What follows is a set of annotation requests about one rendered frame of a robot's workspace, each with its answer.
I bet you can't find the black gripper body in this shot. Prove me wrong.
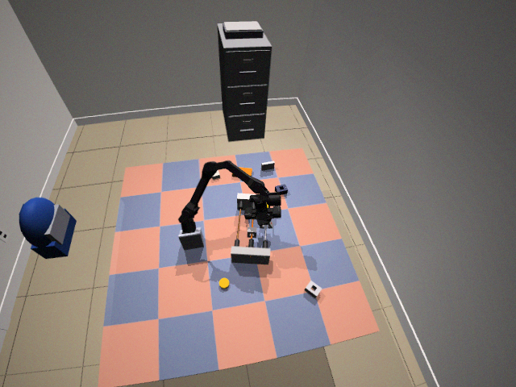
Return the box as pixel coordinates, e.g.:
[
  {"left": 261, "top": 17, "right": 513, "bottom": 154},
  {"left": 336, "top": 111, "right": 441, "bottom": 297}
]
[{"left": 244, "top": 204, "right": 281, "bottom": 219}]

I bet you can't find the orange rectangular bar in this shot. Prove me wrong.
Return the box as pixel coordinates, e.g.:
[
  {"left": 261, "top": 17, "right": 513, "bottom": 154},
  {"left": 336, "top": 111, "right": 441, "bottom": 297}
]
[{"left": 232, "top": 167, "right": 252, "bottom": 177}]

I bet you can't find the yellow round disc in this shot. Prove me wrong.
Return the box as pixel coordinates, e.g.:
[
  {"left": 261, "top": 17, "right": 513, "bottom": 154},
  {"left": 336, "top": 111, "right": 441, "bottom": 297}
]
[{"left": 219, "top": 278, "right": 230, "bottom": 289}]

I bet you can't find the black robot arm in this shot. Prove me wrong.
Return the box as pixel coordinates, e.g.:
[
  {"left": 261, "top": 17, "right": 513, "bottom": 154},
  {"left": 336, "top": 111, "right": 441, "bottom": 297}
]
[{"left": 178, "top": 160, "right": 281, "bottom": 234}]

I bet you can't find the grey flat panel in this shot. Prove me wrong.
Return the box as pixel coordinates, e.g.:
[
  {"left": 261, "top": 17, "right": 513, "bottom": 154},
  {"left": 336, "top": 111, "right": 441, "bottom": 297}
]
[{"left": 261, "top": 161, "right": 275, "bottom": 171}]

